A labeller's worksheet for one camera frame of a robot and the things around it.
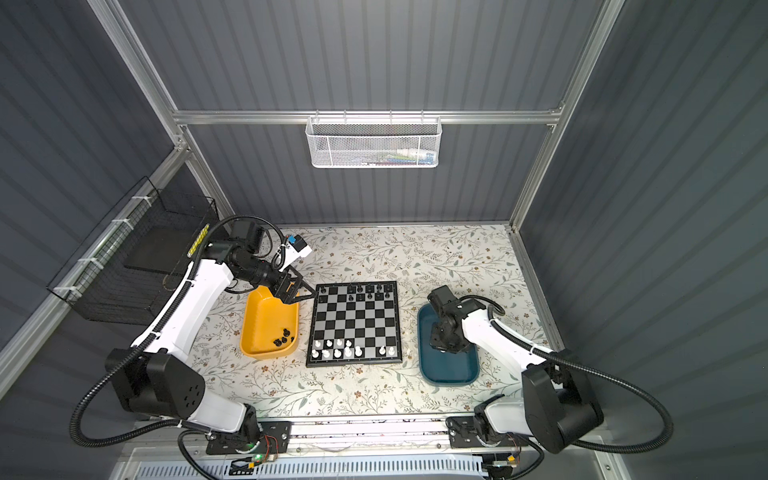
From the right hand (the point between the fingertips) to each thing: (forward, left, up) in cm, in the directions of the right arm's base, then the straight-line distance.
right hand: (444, 346), depth 86 cm
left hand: (+9, +38, +19) cm, 43 cm away
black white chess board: (+8, +27, -1) cm, 28 cm away
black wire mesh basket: (+9, +78, +27) cm, 84 cm away
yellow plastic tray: (+7, +54, -2) cm, 55 cm away
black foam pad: (+15, +74, +27) cm, 80 cm away
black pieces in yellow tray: (+5, +48, -1) cm, 48 cm away
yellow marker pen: (+19, +66, +27) cm, 74 cm away
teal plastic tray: (-5, +2, -3) cm, 7 cm away
